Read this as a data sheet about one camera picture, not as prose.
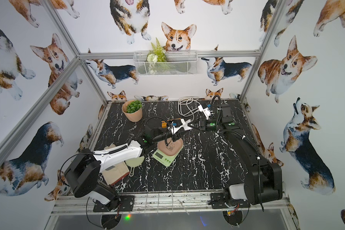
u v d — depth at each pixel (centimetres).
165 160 87
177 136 70
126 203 74
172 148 90
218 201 74
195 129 73
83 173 44
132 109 100
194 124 73
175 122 64
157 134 64
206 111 73
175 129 68
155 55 82
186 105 113
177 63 93
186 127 73
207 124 69
